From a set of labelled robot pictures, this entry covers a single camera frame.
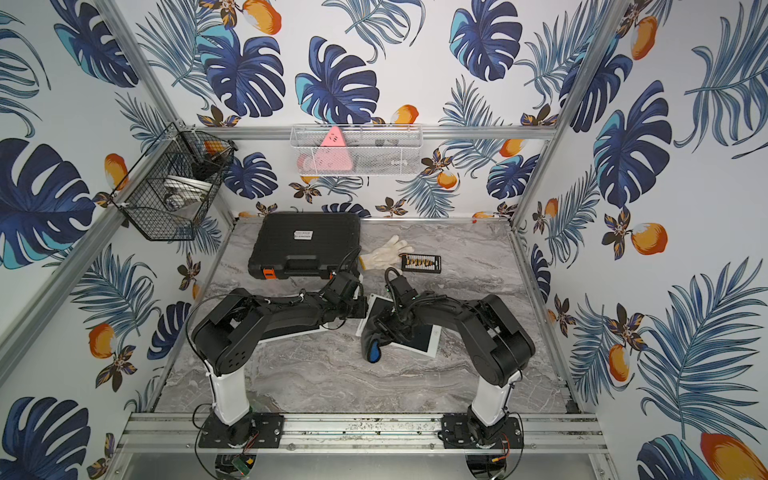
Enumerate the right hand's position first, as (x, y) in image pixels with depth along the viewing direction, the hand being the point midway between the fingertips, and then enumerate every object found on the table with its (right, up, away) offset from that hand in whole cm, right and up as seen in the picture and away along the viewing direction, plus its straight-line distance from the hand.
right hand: (374, 332), depth 90 cm
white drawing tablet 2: (-17, +1, +2) cm, 17 cm away
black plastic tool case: (-25, +27, +15) cm, 40 cm away
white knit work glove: (+4, +23, +20) cm, 30 cm away
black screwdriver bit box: (+17, +21, +16) cm, 31 cm away
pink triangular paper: (-12, +54, 0) cm, 55 cm away
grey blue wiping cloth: (0, 0, -6) cm, 6 cm away
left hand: (-2, +6, +6) cm, 9 cm away
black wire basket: (-60, +56, +7) cm, 82 cm away
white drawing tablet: (+15, -2, -1) cm, 15 cm away
